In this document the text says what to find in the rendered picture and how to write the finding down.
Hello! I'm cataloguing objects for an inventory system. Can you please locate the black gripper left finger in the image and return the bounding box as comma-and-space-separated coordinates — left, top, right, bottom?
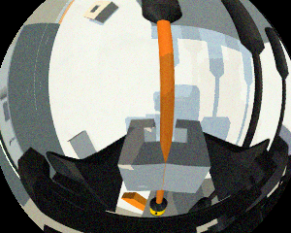
46, 135, 126, 213

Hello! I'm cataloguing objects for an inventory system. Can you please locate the orange rectangular block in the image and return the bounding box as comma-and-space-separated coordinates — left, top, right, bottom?
121, 191, 148, 210

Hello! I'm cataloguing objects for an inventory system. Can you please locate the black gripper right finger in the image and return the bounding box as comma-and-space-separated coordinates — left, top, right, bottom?
203, 132, 270, 201

